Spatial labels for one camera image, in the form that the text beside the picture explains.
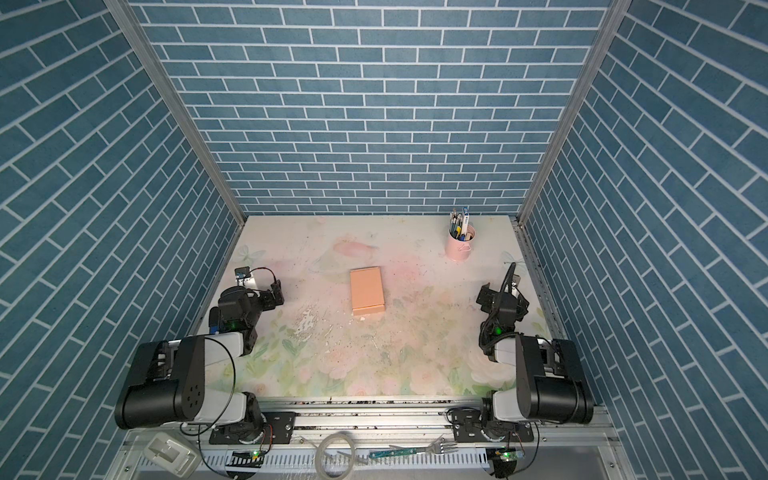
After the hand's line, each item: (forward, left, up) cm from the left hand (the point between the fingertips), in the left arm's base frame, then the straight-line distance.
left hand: (265, 282), depth 92 cm
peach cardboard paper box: (-1, -31, -6) cm, 32 cm away
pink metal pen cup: (+14, -64, -1) cm, 65 cm away
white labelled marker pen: (+16, -63, +10) cm, 66 cm away
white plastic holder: (-43, +12, -6) cm, 45 cm away
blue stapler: (-11, +13, -4) cm, 18 cm away
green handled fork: (-43, -52, -7) cm, 68 cm away
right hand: (-3, -74, +2) cm, 74 cm away
